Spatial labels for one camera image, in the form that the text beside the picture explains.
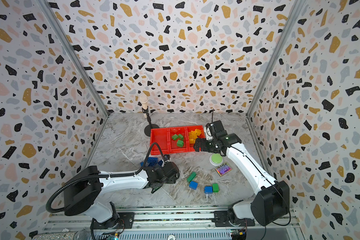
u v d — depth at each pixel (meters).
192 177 0.87
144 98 0.86
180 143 1.00
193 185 0.86
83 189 0.43
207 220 0.76
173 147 1.02
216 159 0.95
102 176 0.47
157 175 0.64
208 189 0.82
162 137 1.03
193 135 1.06
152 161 0.93
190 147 0.97
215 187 0.85
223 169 0.90
